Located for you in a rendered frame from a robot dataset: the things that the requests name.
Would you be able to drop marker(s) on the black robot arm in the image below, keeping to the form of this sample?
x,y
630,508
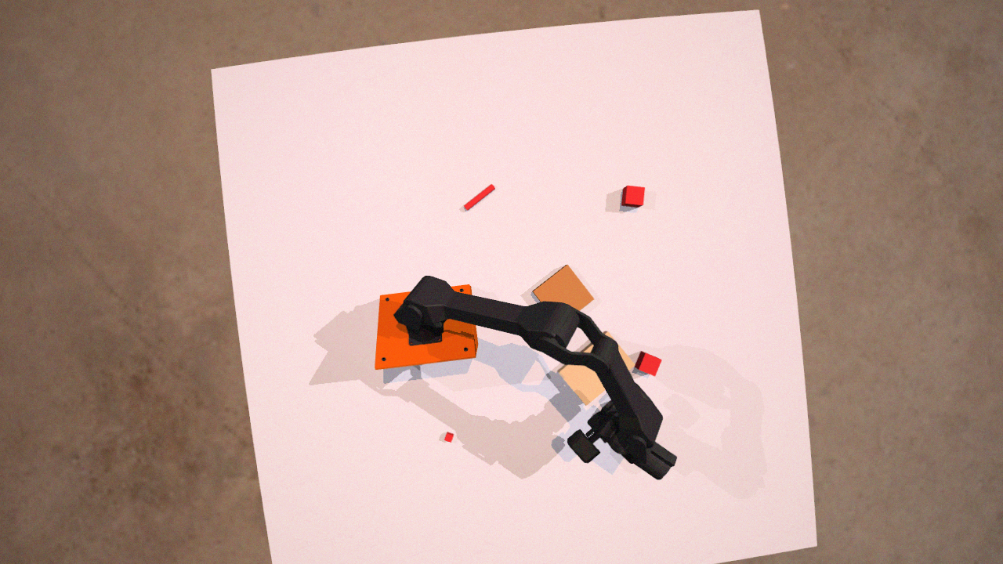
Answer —
x,y
548,327

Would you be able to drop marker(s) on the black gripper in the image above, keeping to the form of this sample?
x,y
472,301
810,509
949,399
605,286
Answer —
x,y
582,444

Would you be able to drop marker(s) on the red cylinder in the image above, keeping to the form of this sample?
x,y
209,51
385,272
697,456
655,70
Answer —
x,y
479,197

